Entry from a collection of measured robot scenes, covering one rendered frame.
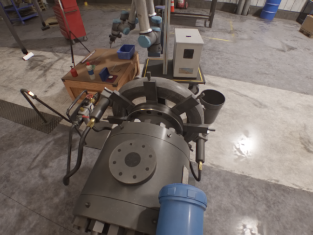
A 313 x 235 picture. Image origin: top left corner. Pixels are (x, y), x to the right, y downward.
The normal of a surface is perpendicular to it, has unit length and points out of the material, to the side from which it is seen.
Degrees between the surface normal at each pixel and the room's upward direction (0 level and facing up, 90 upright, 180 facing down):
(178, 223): 11
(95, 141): 0
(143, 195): 16
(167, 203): 41
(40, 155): 0
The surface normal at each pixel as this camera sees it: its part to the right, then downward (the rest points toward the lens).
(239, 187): 0.00, -0.67
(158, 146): 0.30, -0.60
